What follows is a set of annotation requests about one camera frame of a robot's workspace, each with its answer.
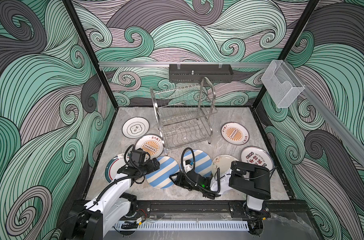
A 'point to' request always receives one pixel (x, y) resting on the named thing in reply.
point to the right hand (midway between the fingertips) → (169, 180)
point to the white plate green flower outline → (135, 127)
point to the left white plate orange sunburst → (151, 143)
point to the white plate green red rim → (114, 164)
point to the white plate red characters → (257, 156)
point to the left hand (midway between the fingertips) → (154, 164)
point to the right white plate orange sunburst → (235, 133)
